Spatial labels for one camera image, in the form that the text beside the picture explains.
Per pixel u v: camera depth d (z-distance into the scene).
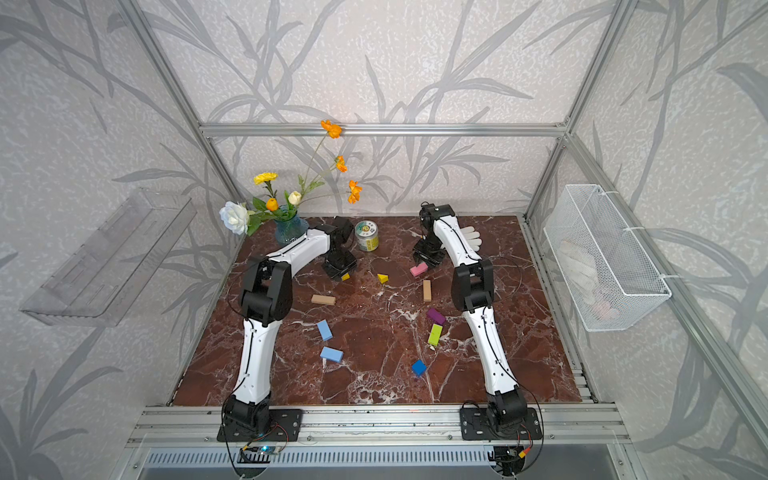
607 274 0.60
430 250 0.93
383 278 1.00
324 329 0.89
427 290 0.98
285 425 0.73
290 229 0.99
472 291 0.70
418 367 0.83
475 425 0.73
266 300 0.60
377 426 0.75
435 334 0.89
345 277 0.99
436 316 0.93
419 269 1.03
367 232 1.05
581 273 0.76
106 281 0.68
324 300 0.96
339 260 0.89
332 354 0.85
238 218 0.75
